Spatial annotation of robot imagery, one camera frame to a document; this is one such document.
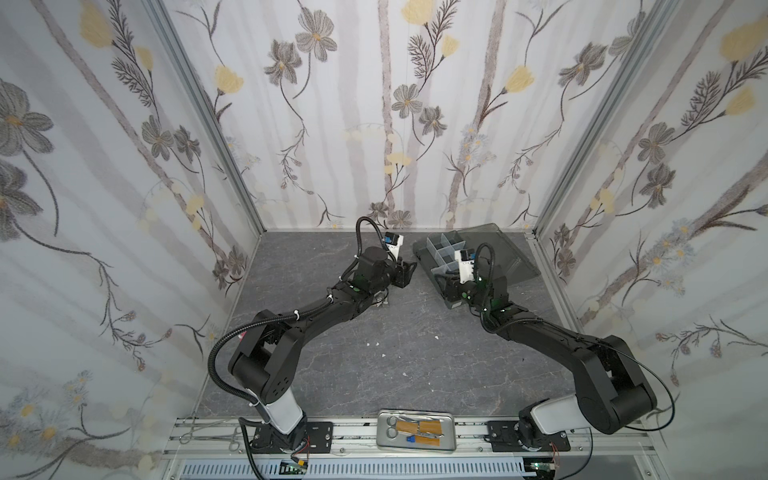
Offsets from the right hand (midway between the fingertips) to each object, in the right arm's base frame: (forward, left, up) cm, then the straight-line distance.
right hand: (438, 267), depth 85 cm
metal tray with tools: (-39, +6, -17) cm, 43 cm away
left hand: (+3, +9, +1) cm, 10 cm away
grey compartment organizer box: (+17, -3, -16) cm, 24 cm away
